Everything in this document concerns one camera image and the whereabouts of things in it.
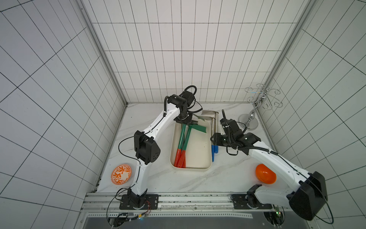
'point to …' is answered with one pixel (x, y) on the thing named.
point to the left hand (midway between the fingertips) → (183, 124)
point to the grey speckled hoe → (183, 159)
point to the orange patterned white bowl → (120, 174)
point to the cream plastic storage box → (198, 150)
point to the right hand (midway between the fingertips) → (213, 136)
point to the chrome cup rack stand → (262, 97)
